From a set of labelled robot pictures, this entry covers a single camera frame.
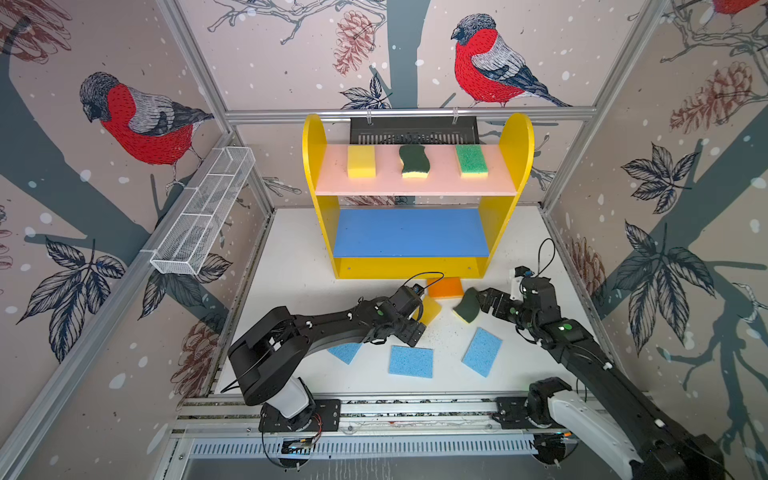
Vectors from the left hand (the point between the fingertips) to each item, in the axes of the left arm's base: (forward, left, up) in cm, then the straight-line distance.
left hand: (414, 318), depth 86 cm
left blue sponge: (-9, +20, -4) cm, 22 cm away
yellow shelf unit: (+21, 0, +9) cm, 23 cm away
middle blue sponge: (-11, +1, -4) cm, 12 cm away
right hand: (+4, -21, +7) cm, 22 cm away
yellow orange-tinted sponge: (+5, -6, -5) cm, 10 cm away
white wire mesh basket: (+8, +57, +26) cm, 63 cm away
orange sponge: (+14, -11, -7) cm, 19 cm away
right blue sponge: (-8, -19, -4) cm, 21 cm away
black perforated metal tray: (+52, -1, +29) cm, 60 cm away
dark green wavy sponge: (+5, -17, -3) cm, 18 cm away
